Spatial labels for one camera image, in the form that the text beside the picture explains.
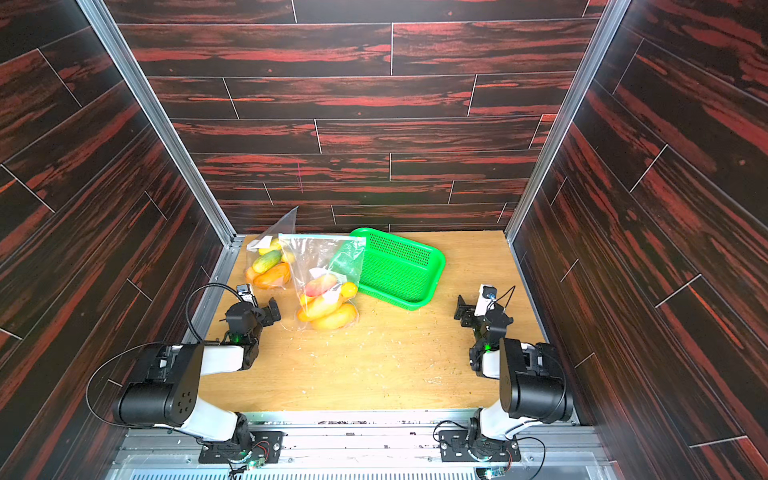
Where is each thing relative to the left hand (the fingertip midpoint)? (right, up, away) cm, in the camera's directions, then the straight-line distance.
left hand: (261, 301), depth 94 cm
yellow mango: (+29, +4, -4) cm, 29 cm away
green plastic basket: (+46, +9, +14) cm, 49 cm away
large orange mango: (+2, +7, +4) cm, 8 cm away
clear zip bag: (+23, +9, -8) cm, 26 cm away
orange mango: (+20, -1, -6) cm, 21 cm away
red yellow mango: (+20, +5, -6) cm, 22 cm away
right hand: (+71, +1, -2) cm, 71 cm away
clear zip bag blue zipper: (0, +14, +8) cm, 16 cm away
